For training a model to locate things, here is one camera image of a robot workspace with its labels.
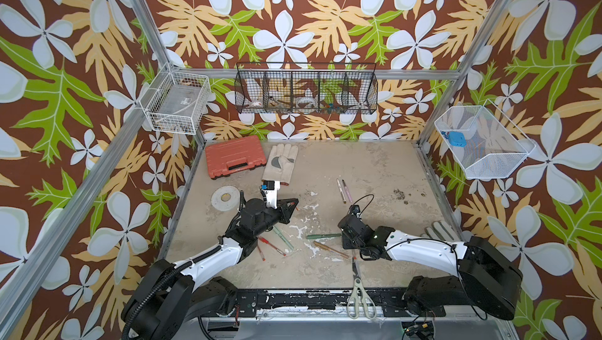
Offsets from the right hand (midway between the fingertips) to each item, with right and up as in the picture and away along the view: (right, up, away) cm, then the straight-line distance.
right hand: (343, 235), depth 88 cm
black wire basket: (-16, +59, +8) cm, 62 cm away
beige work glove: (-26, +28, +23) cm, 45 cm away
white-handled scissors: (+6, -18, -13) cm, 23 cm away
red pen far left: (-31, -6, -2) cm, 32 cm away
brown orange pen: (-5, -4, -3) cm, 8 cm away
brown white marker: (+1, +16, +13) cm, 21 cm away
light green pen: (-24, 0, +1) cm, 24 cm away
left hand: (-17, +15, -8) cm, 24 cm away
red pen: (-29, -3, 0) cm, 29 cm away
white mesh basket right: (+49, +34, -10) cm, 61 cm away
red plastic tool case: (-48, +31, +20) cm, 60 cm away
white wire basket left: (-63, +50, -2) cm, 81 cm away
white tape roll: (-52, +11, +10) cm, 54 cm away
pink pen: (+4, +16, +13) cm, 21 cm away
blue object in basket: (+42, +37, -2) cm, 56 cm away
